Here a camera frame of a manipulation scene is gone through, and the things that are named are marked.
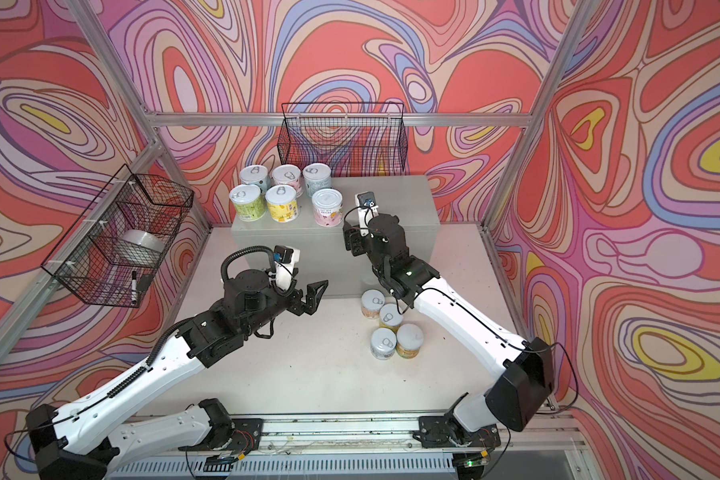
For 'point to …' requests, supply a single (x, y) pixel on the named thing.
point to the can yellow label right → (390, 317)
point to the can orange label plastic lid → (409, 339)
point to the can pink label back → (372, 301)
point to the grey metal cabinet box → (319, 252)
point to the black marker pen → (134, 289)
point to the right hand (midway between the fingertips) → (361, 224)
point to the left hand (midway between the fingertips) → (316, 276)
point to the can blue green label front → (383, 344)
